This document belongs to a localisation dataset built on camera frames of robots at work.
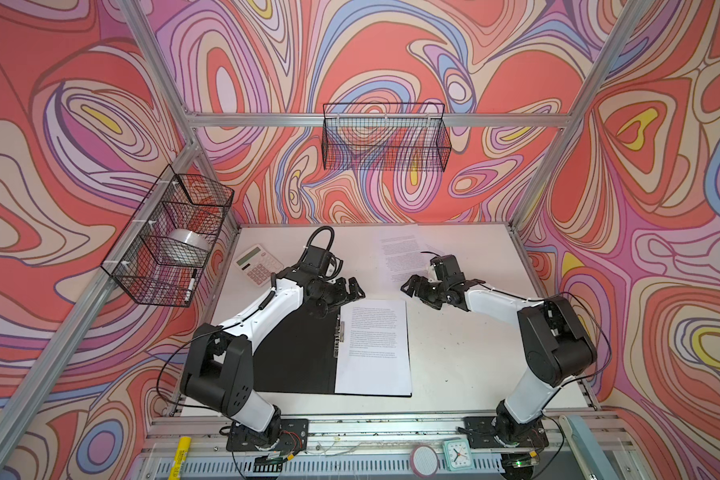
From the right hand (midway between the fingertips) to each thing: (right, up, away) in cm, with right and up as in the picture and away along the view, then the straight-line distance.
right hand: (411, 297), depth 95 cm
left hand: (-18, +1, -10) cm, 20 cm away
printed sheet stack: (0, +15, +16) cm, 22 cm away
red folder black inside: (-34, -16, -10) cm, 39 cm away
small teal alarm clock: (+7, -33, -25) cm, 42 cm away
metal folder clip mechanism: (-23, -11, -4) cm, 26 cm away
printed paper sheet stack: (-12, -15, -8) cm, 21 cm away
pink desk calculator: (-53, +10, +10) cm, 55 cm away
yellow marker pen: (-59, -32, -24) cm, 71 cm away
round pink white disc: (-1, -34, -27) cm, 43 cm away
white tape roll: (-58, +18, -21) cm, 64 cm away
